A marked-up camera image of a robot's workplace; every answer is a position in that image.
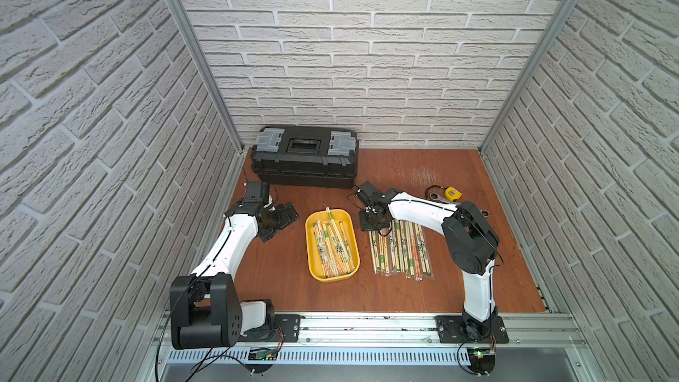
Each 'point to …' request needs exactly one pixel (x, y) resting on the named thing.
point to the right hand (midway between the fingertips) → (369, 225)
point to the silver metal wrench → (437, 197)
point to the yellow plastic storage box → (349, 218)
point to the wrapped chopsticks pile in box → (333, 247)
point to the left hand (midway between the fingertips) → (291, 216)
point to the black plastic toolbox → (308, 157)
